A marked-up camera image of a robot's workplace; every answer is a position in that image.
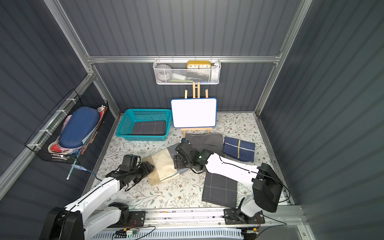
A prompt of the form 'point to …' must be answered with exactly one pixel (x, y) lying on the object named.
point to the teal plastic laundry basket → (130, 116)
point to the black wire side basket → (45, 143)
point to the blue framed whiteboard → (194, 113)
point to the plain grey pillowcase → (213, 142)
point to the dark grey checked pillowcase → (149, 128)
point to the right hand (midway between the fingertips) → (181, 158)
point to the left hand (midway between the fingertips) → (150, 170)
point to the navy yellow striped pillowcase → (239, 149)
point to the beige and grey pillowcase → (163, 161)
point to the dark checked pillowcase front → (220, 190)
